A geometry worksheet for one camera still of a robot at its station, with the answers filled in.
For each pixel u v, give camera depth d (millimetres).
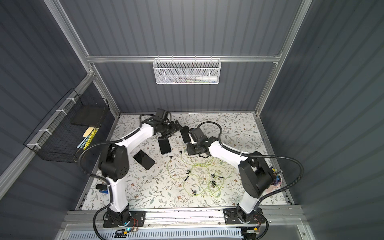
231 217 736
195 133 695
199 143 670
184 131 992
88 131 754
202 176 872
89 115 804
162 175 888
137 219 723
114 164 521
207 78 886
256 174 463
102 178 532
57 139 691
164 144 1014
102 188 788
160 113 757
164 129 802
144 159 937
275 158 428
